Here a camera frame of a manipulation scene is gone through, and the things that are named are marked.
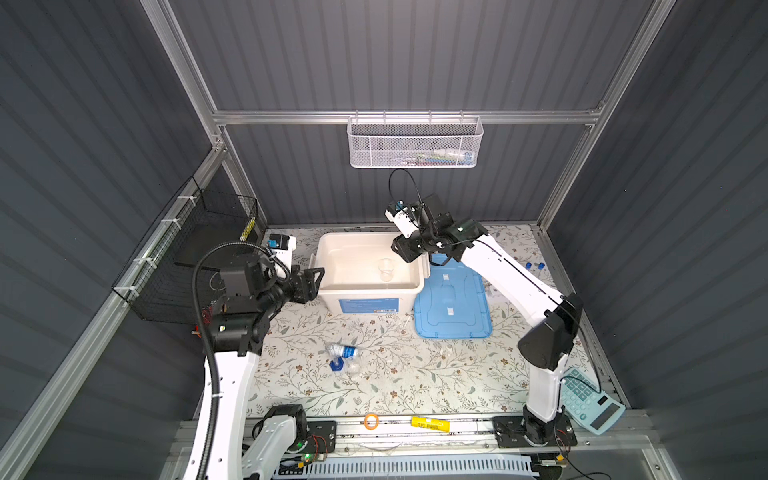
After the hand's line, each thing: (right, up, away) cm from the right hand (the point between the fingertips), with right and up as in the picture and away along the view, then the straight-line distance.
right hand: (400, 244), depth 81 cm
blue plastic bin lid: (+18, -19, +16) cm, 31 cm away
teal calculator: (+49, -42, -4) cm, 65 cm away
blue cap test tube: (+43, -6, +8) cm, 44 cm away
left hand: (-21, -6, -12) cm, 25 cm away
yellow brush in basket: (-43, +4, +2) cm, 43 cm away
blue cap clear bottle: (-16, -31, +5) cm, 35 cm away
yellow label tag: (+8, -45, -7) cm, 46 cm away
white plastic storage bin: (-13, -10, +28) cm, 32 cm away
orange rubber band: (-6, -46, -5) cm, 47 cm away
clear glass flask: (-4, -7, +21) cm, 23 cm away
